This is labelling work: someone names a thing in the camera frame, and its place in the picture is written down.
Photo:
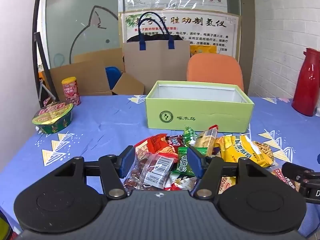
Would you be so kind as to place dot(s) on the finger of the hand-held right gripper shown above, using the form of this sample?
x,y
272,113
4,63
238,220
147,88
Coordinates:
x,y
296,170

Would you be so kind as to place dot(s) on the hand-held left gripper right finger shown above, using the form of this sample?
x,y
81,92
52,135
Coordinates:
x,y
194,163

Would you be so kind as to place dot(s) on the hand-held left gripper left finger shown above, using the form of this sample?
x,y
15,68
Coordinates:
x,y
127,162

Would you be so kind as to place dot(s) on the beige cracker packet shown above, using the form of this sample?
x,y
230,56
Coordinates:
x,y
206,140

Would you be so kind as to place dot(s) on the dark red snack packet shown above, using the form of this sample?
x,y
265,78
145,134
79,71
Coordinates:
x,y
175,141

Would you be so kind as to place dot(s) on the clear packet of red dates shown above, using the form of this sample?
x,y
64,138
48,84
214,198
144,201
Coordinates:
x,y
155,171

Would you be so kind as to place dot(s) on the light green cardboard box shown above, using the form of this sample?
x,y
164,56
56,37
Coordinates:
x,y
200,117

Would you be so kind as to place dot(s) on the yellow snack packet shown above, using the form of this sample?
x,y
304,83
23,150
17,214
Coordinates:
x,y
240,151

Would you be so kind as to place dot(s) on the large green snack packet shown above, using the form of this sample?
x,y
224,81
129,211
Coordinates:
x,y
183,162

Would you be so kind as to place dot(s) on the red biscuit packet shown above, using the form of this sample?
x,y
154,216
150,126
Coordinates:
x,y
280,176

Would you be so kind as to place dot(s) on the red and white snack packet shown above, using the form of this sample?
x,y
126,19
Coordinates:
x,y
182,183

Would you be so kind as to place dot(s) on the small green candy packet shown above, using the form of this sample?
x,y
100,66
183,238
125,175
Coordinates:
x,y
188,134

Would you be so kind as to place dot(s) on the blue printed tablecloth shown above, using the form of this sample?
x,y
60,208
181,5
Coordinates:
x,y
105,130

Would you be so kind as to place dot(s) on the green instant noodle bowl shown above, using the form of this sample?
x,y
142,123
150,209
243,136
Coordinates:
x,y
53,120

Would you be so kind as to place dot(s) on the red thermos jug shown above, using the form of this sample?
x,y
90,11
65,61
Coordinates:
x,y
306,85

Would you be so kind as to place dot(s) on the blue plastic container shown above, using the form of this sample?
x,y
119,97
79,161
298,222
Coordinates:
x,y
112,76

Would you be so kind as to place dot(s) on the red snack canister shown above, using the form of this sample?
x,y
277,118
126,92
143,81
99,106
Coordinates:
x,y
71,92

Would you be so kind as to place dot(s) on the brown cardboard box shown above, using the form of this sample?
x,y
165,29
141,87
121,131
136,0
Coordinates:
x,y
80,77

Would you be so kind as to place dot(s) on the orange chair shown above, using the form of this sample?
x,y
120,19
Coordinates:
x,y
215,67

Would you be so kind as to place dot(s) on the red patterned packet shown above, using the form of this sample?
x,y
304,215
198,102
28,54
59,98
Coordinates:
x,y
47,102

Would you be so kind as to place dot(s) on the yellow plastic bag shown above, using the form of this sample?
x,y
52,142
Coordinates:
x,y
202,49

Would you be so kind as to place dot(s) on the black stand pole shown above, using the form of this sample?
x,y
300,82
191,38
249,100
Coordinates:
x,y
45,60

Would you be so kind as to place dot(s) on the large text wall poster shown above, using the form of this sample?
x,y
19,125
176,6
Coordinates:
x,y
200,30

